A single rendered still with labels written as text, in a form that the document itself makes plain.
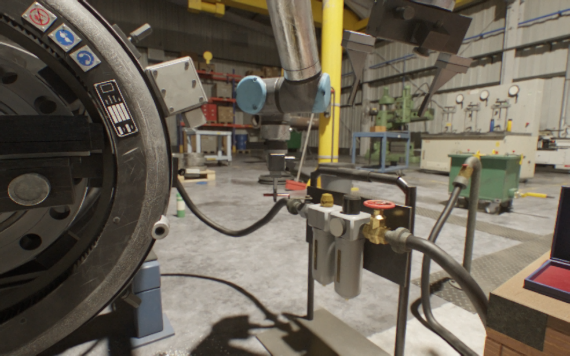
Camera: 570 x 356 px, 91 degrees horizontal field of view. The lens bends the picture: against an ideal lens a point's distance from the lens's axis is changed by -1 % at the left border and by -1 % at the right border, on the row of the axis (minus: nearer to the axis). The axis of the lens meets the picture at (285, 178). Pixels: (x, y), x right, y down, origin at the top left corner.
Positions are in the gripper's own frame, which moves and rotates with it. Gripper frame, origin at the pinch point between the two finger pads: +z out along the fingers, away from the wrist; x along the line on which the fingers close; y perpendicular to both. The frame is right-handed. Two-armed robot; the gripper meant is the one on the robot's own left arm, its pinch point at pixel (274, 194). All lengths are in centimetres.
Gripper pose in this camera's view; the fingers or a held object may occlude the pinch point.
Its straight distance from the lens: 91.1
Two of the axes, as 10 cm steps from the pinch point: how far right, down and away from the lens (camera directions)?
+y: 9.9, 0.0, 1.1
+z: -0.1, 9.9, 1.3
